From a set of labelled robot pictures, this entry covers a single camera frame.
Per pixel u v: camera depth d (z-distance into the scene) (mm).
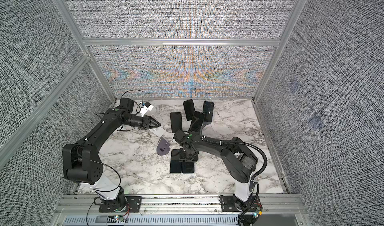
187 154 740
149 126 744
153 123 801
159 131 998
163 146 875
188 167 829
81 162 450
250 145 455
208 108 979
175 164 862
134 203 735
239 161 486
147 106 780
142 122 735
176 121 942
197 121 1014
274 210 731
